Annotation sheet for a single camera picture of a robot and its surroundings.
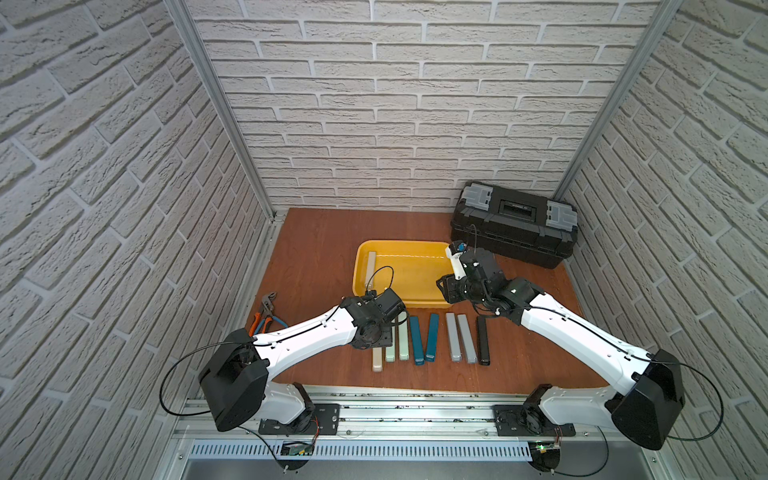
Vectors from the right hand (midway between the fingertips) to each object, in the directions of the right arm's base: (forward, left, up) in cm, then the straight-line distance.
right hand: (447, 280), depth 80 cm
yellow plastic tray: (+17, +8, -17) cm, 25 cm away
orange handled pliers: (+6, +56, -16) cm, 59 cm away
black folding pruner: (-14, -10, -16) cm, 23 cm away
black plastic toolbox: (+20, -27, -2) cm, 34 cm away
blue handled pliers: (+2, +55, -16) cm, 57 cm away
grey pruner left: (-10, -2, -15) cm, 18 cm away
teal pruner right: (-10, +4, -19) cm, 22 cm away
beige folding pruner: (+16, +22, -14) cm, 31 cm away
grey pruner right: (-11, -6, -16) cm, 20 cm away
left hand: (-10, +18, -11) cm, 23 cm away
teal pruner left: (-10, +9, -16) cm, 21 cm away
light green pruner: (-9, +13, -15) cm, 22 cm away
